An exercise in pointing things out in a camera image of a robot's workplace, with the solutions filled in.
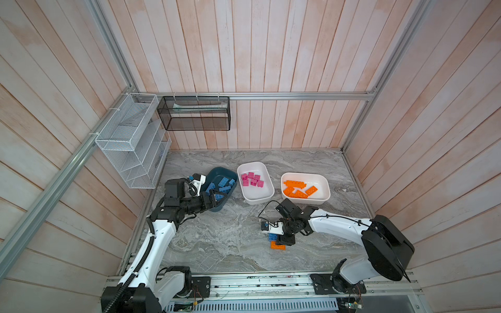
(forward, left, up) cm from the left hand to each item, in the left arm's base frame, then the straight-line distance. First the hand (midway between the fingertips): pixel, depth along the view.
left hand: (221, 202), depth 75 cm
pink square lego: (+28, -13, -18) cm, 35 cm away
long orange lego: (+15, -37, -18) cm, 44 cm away
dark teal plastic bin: (+26, +7, -16) cm, 31 cm away
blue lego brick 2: (-11, -20, -8) cm, 24 cm away
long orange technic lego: (+20, -39, -17) cm, 47 cm away
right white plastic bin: (+18, -41, -18) cm, 49 cm away
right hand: (-5, -24, -19) cm, 32 cm away
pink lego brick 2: (+22, -14, -17) cm, 31 cm away
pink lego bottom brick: (+26, -16, -19) cm, 36 cm away
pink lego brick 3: (+22, -18, -19) cm, 34 cm away
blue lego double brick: (+17, +1, -17) cm, 25 cm away
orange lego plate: (+17, -32, -19) cm, 41 cm away
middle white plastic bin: (+14, -14, -18) cm, 27 cm away
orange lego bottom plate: (-11, -22, -19) cm, 31 cm away
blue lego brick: (+23, +3, -19) cm, 30 cm away
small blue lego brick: (+22, -2, -17) cm, 28 cm away
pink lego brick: (+22, -10, -18) cm, 30 cm away
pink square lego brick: (+26, -9, -18) cm, 32 cm away
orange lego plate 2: (+18, -44, -19) cm, 51 cm away
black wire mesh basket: (+52, +18, +5) cm, 56 cm away
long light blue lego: (+19, +9, -17) cm, 27 cm away
